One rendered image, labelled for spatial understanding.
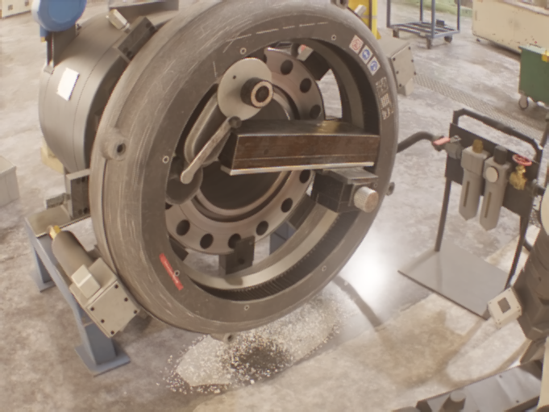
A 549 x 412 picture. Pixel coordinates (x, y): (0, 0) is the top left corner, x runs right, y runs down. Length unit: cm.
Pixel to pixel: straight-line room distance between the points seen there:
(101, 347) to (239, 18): 95
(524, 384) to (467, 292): 67
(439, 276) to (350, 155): 83
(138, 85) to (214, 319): 50
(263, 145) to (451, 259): 115
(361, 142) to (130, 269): 54
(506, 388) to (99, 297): 91
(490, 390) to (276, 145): 73
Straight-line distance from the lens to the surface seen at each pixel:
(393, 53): 128
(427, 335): 164
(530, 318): 74
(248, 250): 126
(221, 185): 129
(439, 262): 196
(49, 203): 95
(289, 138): 101
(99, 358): 149
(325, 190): 112
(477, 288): 186
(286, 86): 118
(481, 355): 160
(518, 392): 125
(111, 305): 99
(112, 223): 91
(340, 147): 112
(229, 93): 91
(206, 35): 87
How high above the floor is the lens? 105
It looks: 28 degrees down
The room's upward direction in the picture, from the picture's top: 2 degrees clockwise
